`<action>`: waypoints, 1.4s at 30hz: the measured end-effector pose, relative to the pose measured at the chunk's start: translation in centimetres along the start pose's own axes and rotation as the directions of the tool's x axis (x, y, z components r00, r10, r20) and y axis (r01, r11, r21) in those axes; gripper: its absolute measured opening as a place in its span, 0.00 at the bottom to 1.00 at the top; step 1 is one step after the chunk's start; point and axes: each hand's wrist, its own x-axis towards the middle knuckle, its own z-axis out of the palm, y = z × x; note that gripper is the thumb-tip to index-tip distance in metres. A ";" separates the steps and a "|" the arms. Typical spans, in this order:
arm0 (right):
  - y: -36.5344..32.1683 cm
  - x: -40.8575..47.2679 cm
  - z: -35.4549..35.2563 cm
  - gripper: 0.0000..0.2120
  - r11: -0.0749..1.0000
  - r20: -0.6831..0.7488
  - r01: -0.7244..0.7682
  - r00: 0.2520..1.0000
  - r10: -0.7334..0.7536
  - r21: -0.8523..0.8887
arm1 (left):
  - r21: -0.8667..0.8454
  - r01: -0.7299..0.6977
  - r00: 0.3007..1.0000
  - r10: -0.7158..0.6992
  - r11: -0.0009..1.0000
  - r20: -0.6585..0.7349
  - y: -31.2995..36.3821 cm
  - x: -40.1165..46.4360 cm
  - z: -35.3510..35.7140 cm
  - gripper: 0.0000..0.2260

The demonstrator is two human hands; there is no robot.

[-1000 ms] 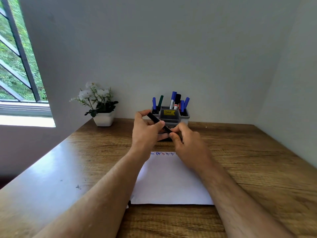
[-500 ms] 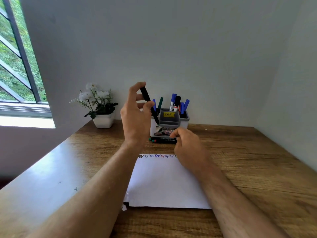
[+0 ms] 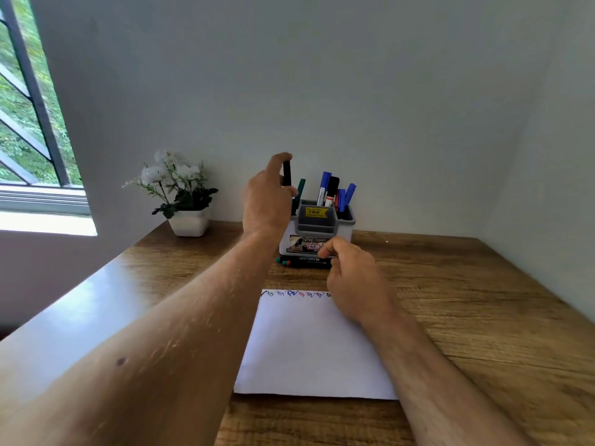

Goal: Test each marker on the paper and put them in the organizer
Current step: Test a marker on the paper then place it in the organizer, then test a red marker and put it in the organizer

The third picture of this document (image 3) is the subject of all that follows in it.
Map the blue capped white label marker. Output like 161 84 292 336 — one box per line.
317 171 333 206

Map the white paper sheet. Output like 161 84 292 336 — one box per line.
233 289 399 401

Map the pile of assorted markers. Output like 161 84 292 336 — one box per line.
275 255 333 270

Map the person's right hand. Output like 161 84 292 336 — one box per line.
317 236 400 328

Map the person's left forearm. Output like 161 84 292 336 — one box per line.
0 229 284 446

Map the person's left hand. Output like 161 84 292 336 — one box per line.
241 152 298 245

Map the person's right forearm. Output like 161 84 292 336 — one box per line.
364 310 536 446

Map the grey white desk organizer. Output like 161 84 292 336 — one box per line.
278 199 356 257

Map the window with dark bars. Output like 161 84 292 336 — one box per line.
0 0 90 215

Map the artificial white flower plant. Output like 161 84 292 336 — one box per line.
122 149 219 220

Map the white square flower pot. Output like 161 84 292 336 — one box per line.
167 208 211 238

